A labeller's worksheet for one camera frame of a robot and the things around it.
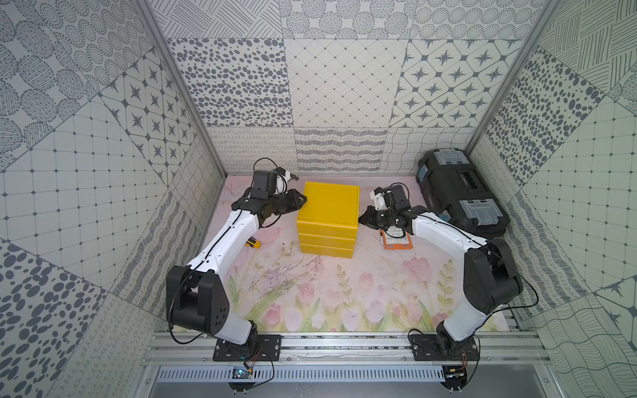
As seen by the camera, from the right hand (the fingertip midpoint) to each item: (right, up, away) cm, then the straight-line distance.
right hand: (359, 222), depth 90 cm
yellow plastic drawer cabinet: (-12, +2, -11) cm, 16 cm away
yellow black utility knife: (-41, -8, +6) cm, 42 cm away
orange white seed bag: (+9, -3, -15) cm, 18 cm away
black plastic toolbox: (+38, +13, +5) cm, 40 cm away
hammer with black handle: (-29, +20, +30) cm, 46 cm away
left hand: (-20, +10, -6) cm, 23 cm away
